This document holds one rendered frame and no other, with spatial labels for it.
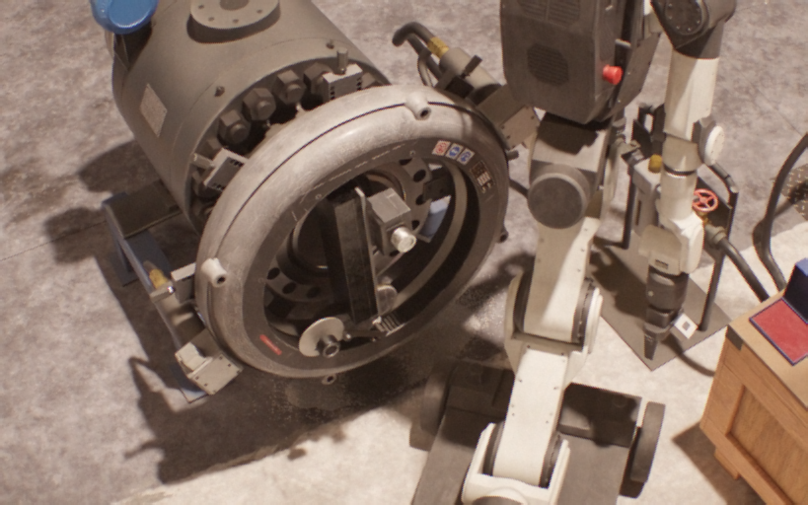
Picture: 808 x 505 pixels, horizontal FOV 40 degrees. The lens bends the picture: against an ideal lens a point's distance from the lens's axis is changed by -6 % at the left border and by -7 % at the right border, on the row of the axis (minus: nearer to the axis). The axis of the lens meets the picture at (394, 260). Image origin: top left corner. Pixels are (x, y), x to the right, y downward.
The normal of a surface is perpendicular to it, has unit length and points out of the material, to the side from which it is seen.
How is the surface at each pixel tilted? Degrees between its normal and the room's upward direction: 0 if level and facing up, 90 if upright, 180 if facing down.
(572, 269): 63
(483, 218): 90
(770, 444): 90
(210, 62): 24
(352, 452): 0
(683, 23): 72
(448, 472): 0
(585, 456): 0
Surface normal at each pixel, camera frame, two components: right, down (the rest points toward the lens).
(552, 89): -0.59, 0.58
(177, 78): -0.59, -0.24
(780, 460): -0.86, 0.41
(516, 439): -0.18, -0.27
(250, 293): 0.52, 0.63
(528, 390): -0.24, -0.04
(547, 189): -0.31, 0.47
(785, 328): -0.05, -0.66
